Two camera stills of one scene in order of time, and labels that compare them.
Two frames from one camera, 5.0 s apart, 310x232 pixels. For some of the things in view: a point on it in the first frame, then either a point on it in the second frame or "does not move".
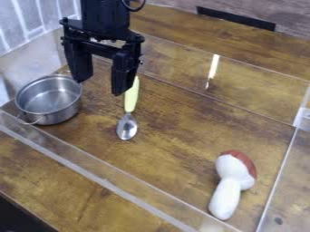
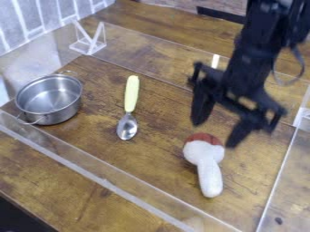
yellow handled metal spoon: x=127 y=126 does not move
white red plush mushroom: x=237 y=170 -> x=203 y=149
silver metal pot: x=47 y=99 does not move
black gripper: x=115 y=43 -> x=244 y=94
